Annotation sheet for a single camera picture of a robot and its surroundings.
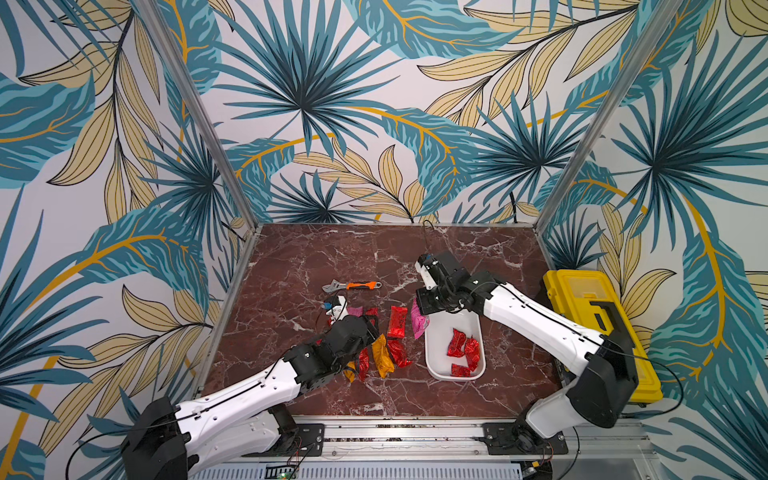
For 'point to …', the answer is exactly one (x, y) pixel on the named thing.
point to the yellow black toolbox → (587, 299)
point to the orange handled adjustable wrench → (334, 284)
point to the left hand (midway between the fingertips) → (374, 325)
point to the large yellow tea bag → (382, 356)
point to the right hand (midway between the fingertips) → (418, 300)
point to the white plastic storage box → (438, 331)
